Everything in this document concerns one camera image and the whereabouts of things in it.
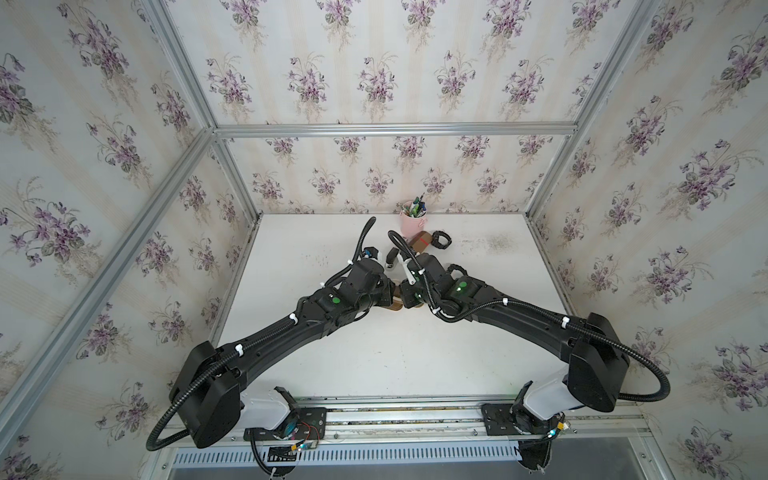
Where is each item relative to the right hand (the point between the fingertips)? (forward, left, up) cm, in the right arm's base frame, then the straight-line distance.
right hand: (405, 286), depth 82 cm
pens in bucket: (+35, -5, -3) cm, 36 cm away
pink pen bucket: (+30, -3, -8) cm, 31 cm away
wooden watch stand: (-6, +2, +3) cm, 8 cm away
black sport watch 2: (+15, -17, -12) cm, 26 cm away
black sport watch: (+28, -14, -13) cm, 34 cm away
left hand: (-1, +3, +2) cm, 4 cm away
